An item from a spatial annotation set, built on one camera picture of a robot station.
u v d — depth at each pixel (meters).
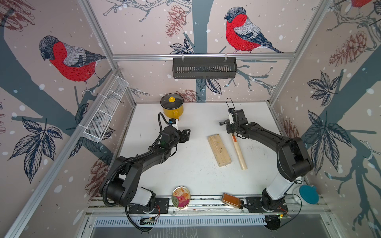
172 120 0.79
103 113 0.76
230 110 0.85
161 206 0.73
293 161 0.47
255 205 0.73
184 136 0.80
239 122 0.74
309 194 0.71
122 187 0.43
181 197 0.73
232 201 0.71
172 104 1.11
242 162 0.87
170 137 0.70
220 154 0.88
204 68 1.04
